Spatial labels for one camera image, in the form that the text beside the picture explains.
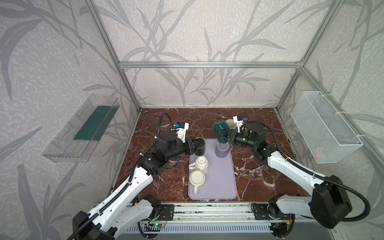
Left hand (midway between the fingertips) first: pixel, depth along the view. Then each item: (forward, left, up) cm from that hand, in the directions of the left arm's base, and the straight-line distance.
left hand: (200, 142), depth 69 cm
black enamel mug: (+8, 0, -22) cm, 24 cm away
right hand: (+7, -9, -2) cm, 11 cm away
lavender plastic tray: (-10, -11, -26) cm, 30 cm away
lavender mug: (+6, -13, -19) cm, 24 cm away
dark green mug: (+9, -11, -2) cm, 15 cm away
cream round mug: (-9, +2, -21) cm, 23 cm away
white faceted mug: (-3, -1, -17) cm, 17 cm away
